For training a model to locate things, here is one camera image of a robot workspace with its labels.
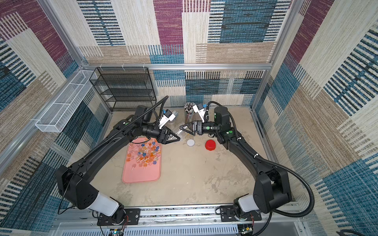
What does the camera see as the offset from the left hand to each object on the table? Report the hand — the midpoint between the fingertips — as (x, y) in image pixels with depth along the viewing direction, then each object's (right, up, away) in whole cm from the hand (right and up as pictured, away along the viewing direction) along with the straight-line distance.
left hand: (177, 137), depth 72 cm
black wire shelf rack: (-41, +32, +36) cm, 63 cm away
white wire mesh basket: (-57, +9, -2) cm, 58 cm away
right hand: (+4, +4, 0) cm, 5 cm away
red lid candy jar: (+2, +2, -3) cm, 4 cm away
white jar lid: (+6, -6, +28) cm, 29 cm away
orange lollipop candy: (-22, -15, +20) cm, 33 cm away
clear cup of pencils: (+5, +14, +24) cm, 28 cm away
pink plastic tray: (-23, -17, +19) cm, 35 cm away
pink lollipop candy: (-28, -19, +18) cm, 38 cm away
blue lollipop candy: (-23, -13, +22) cm, 34 cm away
